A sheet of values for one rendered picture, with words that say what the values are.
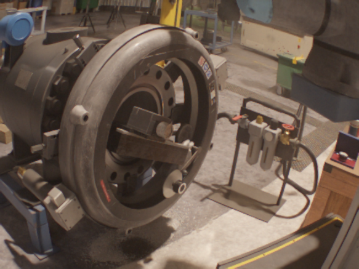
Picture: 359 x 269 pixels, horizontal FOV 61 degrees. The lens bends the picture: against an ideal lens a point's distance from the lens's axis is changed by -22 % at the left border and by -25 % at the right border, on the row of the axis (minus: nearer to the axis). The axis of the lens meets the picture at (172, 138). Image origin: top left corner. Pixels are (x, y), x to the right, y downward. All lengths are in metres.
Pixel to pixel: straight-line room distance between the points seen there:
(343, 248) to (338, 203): 0.85
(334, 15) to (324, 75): 0.14
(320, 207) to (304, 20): 1.25
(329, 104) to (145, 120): 0.60
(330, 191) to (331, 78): 1.10
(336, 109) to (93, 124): 0.66
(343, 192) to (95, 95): 1.23
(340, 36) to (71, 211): 0.92
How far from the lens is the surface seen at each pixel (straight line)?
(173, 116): 1.52
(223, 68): 1.57
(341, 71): 0.75
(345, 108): 0.75
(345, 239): 0.96
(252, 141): 2.00
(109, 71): 1.04
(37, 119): 1.37
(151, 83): 1.36
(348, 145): 1.86
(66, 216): 1.13
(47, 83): 1.35
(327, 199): 1.78
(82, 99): 1.03
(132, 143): 1.15
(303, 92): 0.78
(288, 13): 0.69
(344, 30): 0.75
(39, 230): 1.53
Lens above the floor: 1.10
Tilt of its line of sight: 23 degrees down
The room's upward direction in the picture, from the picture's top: 6 degrees clockwise
